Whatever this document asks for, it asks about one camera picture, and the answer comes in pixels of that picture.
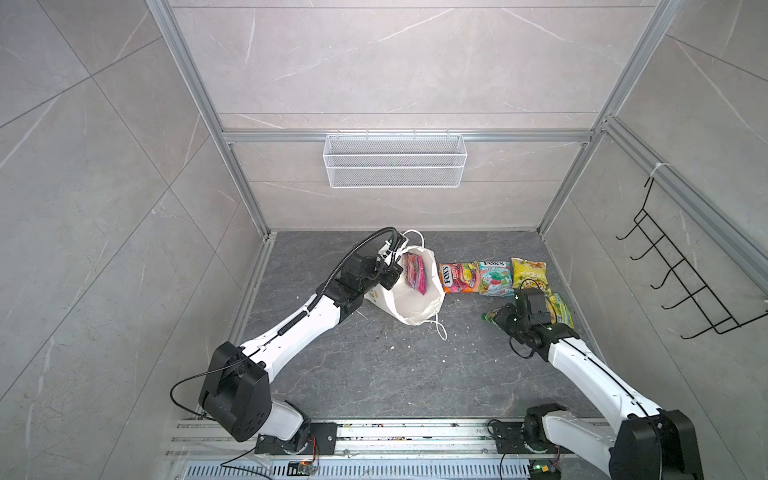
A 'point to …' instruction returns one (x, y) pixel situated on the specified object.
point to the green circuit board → (544, 469)
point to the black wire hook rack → (701, 296)
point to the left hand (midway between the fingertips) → (396, 248)
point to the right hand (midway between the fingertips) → (497, 310)
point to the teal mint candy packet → (495, 278)
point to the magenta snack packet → (415, 272)
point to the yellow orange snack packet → (461, 277)
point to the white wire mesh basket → (395, 161)
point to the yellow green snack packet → (529, 274)
